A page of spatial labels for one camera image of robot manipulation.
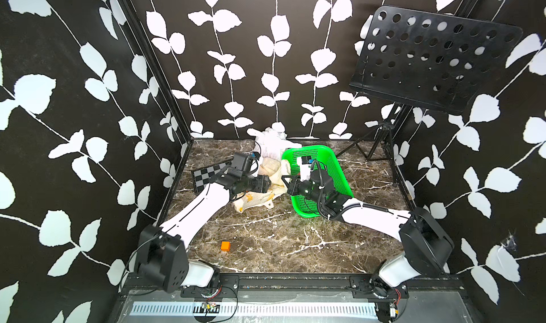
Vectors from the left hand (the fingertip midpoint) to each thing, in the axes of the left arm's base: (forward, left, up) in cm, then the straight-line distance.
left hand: (265, 178), depth 83 cm
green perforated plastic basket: (-14, -14, +2) cm, 20 cm away
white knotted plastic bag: (+27, -3, -8) cm, 29 cm away
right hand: (-1, -6, +4) cm, 7 cm away
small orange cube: (-21, +16, -16) cm, 31 cm away
